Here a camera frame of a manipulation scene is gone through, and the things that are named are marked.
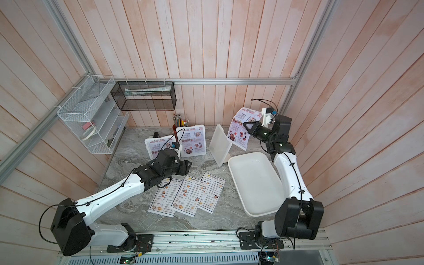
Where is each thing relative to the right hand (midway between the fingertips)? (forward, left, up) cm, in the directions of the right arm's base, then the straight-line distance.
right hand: (242, 122), depth 77 cm
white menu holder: (-3, +50, -14) cm, 52 cm away
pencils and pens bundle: (+19, +37, -18) cm, 45 cm away
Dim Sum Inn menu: (-25, +40, -33) cm, 57 cm away
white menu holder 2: (+8, +10, -28) cm, 31 cm away
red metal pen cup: (+17, +40, -22) cm, 49 cm away
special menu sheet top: (-2, +46, -16) cm, 48 cm away
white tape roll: (-3, +78, -5) cm, 78 cm away
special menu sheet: (-2, +2, -5) cm, 6 cm away
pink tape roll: (0, +79, -2) cm, 79 cm away
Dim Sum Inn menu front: (-19, +14, -33) cm, 40 cm away
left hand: (-14, +27, -16) cm, 35 cm away
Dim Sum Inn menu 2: (-26, +28, -32) cm, 50 cm away
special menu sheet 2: (+6, +26, -21) cm, 34 cm away
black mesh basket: (+31, +59, -7) cm, 67 cm away
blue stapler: (+17, +53, -28) cm, 62 cm away
